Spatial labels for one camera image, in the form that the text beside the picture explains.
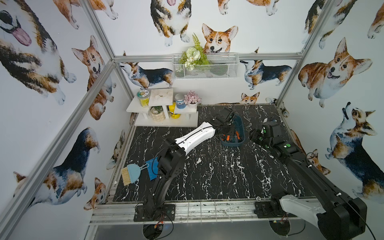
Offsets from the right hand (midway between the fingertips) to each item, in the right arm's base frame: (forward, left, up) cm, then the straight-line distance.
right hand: (256, 129), depth 80 cm
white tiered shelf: (+26, +54, +2) cm, 60 cm away
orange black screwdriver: (+9, +5, -20) cm, 22 cm away
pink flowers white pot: (+20, +35, +5) cm, 40 cm away
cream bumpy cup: (+26, +62, -14) cm, 68 cm away
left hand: (+7, +12, -5) cm, 15 cm away
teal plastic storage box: (+20, +3, -21) cm, 29 cm away
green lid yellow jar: (+25, +66, +4) cm, 71 cm away
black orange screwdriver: (0, +14, -8) cm, 16 cm away
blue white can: (+24, +43, +2) cm, 49 cm away
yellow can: (+23, +50, -7) cm, 56 cm away
